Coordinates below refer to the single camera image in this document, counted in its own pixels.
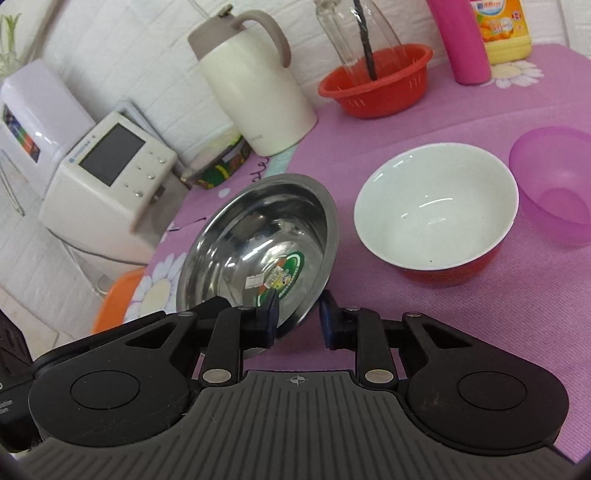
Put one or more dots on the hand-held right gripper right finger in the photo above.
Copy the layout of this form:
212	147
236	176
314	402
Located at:
325	318

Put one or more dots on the orange plastic basin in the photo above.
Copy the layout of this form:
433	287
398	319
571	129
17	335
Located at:
117	300

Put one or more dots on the stainless steel bowl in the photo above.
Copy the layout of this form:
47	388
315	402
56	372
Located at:
258	230

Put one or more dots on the red bowl with white inside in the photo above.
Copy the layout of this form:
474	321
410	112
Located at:
434	207

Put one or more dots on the glass pitcher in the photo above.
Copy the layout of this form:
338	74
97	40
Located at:
337	32

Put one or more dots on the pink thermos bottle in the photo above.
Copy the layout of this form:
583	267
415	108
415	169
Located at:
461	41

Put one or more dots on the pink floral tablecloth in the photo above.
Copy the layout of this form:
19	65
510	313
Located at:
461	314

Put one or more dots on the purple plastic bowl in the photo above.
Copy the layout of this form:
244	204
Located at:
558	184

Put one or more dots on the green plant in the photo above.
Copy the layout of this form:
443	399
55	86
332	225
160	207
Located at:
8	41

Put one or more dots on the yellow detergent bottle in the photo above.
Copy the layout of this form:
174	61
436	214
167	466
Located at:
503	32

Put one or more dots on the red plastic basket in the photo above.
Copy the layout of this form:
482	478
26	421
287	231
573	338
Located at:
378	99

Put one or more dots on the cream thermal jug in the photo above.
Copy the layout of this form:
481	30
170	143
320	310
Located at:
254	92

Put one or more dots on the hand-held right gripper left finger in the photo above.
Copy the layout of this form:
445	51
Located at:
272	304

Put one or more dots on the black utensil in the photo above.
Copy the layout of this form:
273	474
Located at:
367	46

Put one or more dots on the white wall water purifier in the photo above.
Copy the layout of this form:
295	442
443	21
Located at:
41	106

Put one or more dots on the white water dispenser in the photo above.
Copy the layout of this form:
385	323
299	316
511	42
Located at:
92	207

